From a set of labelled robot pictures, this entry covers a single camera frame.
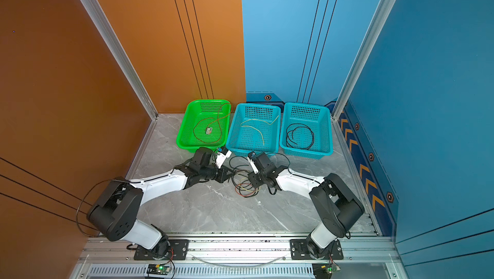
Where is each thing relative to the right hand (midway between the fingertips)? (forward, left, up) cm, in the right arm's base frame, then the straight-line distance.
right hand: (254, 175), depth 91 cm
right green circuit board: (-37, -26, -4) cm, 45 cm away
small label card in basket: (+30, +27, -1) cm, 41 cm away
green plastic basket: (+34, +30, -1) cm, 46 cm away
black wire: (+26, -18, -2) cm, 32 cm away
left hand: (-1, +8, +5) cm, 10 cm away
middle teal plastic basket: (+31, 0, 0) cm, 31 cm away
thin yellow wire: (+30, 0, 0) cm, 30 cm away
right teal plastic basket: (+30, -30, -2) cm, 43 cm away
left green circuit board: (-37, +36, -4) cm, 51 cm away
